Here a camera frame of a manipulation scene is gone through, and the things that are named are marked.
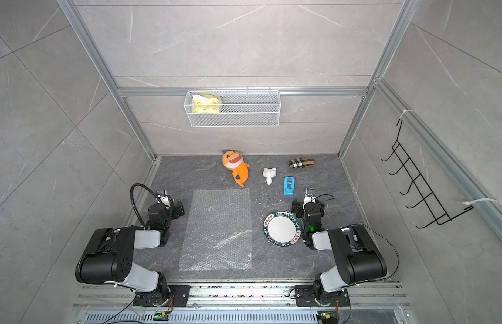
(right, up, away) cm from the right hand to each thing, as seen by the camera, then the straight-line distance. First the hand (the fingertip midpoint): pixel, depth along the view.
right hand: (308, 198), depth 93 cm
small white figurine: (-17, +12, +14) cm, 25 cm away
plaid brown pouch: (+1, +18, +20) cm, 27 cm away
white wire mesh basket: (-33, +45, +8) cm, 56 cm away
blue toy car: (-7, +5, +11) cm, 14 cm away
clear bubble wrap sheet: (-41, -16, -5) cm, 45 cm away
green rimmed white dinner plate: (-12, -13, -2) cm, 18 cm away
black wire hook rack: (+30, +11, -25) cm, 41 cm away
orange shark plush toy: (-37, +18, +14) cm, 43 cm away
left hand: (-66, -1, +1) cm, 66 cm away
